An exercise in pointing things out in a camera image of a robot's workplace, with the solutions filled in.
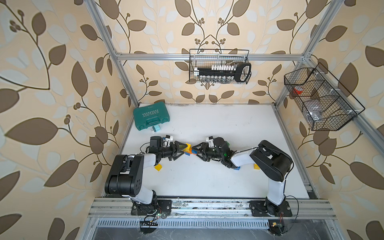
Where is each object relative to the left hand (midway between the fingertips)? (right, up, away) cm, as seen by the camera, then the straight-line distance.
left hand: (183, 148), depth 87 cm
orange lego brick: (+5, -3, 0) cm, 6 cm away
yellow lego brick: (+3, 0, -1) cm, 4 cm away
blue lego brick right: (+32, -12, -1) cm, 34 cm away
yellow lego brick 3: (+30, 0, -34) cm, 45 cm away
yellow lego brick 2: (-14, -11, -1) cm, 18 cm away
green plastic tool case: (-26, +20, +21) cm, 39 cm away
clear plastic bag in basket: (+67, +23, -14) cm, 72 cm away
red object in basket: (+68, +33, 0) cm, 76 cm away
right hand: (+6, -1, 0) cm, 6 cm away
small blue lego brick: (+2, -4, +4) cm, 6 cm away
